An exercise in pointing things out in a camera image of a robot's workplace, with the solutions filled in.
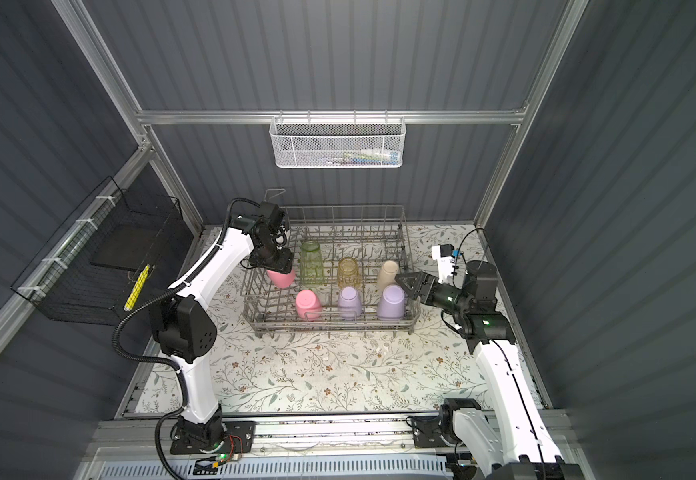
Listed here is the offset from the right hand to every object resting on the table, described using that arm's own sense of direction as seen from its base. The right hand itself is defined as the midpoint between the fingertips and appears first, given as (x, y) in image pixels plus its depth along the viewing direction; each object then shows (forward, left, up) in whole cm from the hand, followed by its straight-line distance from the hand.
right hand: (406, 283), depth 72 cm
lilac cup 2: (+1, +3, -12) cm, 12 cm away
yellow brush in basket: (-3, +64, +3) cm, 64 cm away
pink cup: (+9, +34, -11) cm, 37 cm away
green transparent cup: (+18, +27, -16) cm, 37 cm away
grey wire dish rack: (+34, +7, -18) cm, 39 cm away
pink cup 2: (+1, +26, -13) cm, 29 cm away
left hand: (+13, +36, -10) cm, 40 cm away
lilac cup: (+2, +15, -14) cm, 20 cm away
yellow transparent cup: (+13, +15, -14) cm, 25 cm away
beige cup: (+12, +3, -13) cm, 18 cm away
